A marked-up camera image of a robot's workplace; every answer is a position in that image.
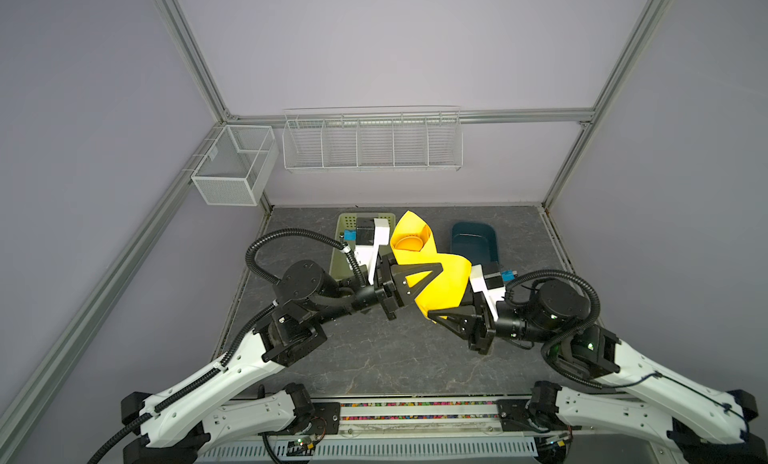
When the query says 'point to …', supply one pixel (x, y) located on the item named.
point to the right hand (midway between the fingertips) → (429, 316)
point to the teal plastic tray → (478, 242)
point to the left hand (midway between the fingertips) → (439, 275)
